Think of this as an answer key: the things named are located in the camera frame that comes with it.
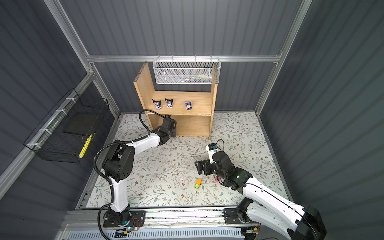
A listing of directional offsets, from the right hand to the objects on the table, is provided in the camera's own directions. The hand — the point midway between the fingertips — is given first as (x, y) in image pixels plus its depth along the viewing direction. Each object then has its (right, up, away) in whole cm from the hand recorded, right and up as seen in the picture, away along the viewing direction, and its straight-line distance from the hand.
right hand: (203, 162), depth 78 cm
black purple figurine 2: (-19, +32, +5) cm, 38 cm away
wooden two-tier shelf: (-6, +27, +5) cm, 28 cm away
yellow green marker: (-56, +9, -9) cm, 57 cm away
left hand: (-21, +18, +22) cm, 35 cm away
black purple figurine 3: (-8, +31, +3) cm, 32 cm away
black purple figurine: (-25, +31, +3) cm, 40 cm away
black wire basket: (-69, +16, -6) cm, 71 cm away
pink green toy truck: (+5, -5, -10) cm, 12 cm away
